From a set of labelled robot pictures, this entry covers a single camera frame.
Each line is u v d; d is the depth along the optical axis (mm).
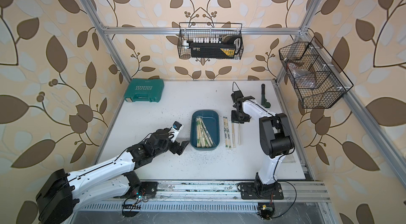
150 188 752
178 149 733
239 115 806
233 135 924
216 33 912
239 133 889
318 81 733
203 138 911
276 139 496
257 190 659
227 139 912
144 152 600
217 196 736
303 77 694
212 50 829
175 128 704
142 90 1092
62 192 408
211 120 988
